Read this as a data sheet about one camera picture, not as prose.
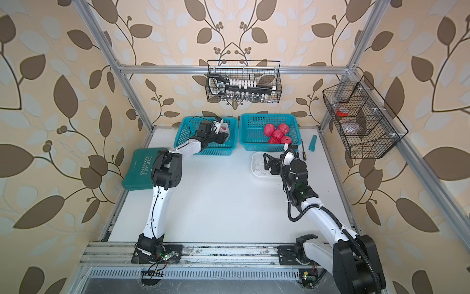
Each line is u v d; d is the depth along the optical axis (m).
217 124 0.99
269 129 1.12
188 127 0.94
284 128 1.12
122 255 0.76
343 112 0.81
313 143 1.12
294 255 0.74
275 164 0.72
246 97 0.88
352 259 0.41
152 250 0.65
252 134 1.18
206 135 0.90
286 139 1.06
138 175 0.94
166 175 0.67
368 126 0.74
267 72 0.91
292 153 0.68
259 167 0.91
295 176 0.61
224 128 1.04
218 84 0.83
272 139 1.05
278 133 1.11
